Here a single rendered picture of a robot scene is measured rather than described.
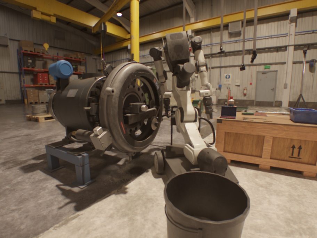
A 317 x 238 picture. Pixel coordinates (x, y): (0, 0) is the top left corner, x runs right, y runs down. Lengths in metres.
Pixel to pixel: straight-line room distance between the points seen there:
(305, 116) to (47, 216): 2.18
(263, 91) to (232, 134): 9.92
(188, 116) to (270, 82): 10.42
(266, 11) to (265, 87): 4.40
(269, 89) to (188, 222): 11.25
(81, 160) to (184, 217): 1.00
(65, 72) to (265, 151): 2.03
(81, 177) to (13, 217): 0.46
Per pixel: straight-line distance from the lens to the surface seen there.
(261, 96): 11.60
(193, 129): 1.35
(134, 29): 5.34
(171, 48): 1.59
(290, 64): 11.48
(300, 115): 1.89
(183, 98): 1.46
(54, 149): 1.67
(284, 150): 1.84
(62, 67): 1.67
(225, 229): 0.58
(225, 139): 1.79
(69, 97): 1.56
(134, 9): 5.58
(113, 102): 1.04
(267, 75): 11.66
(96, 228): 1.07
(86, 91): 1.39
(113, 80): 1.10
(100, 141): 1.03
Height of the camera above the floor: 0.73
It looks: 9 degrees down
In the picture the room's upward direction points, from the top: straight up
